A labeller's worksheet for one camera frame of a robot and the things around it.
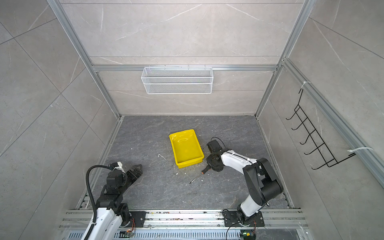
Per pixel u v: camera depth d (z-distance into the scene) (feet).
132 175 2.39
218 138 2.68
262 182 1.48
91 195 1.85
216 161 2.22
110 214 1.81
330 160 1.91
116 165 2.44
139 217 2.40
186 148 3.23
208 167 2.89
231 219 2.39
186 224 2.40
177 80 3.31
